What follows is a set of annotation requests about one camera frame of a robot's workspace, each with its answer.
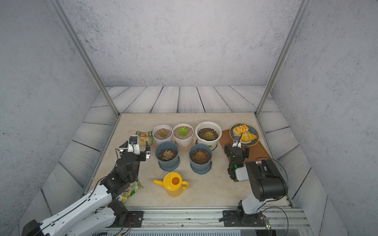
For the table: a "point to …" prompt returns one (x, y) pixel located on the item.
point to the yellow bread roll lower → (247, 136)
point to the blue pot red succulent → (200, 156)
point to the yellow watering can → (173, 182)
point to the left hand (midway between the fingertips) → (139, 142)
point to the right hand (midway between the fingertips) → (239, 142)
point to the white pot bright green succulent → (182, 134)
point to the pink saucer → (189, 148)
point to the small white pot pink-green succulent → (162, 133)
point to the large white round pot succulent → (208, 133)
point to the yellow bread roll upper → (238, 130)
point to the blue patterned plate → (251, 129)
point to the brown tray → (257, 151)
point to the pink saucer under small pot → (155, 144)
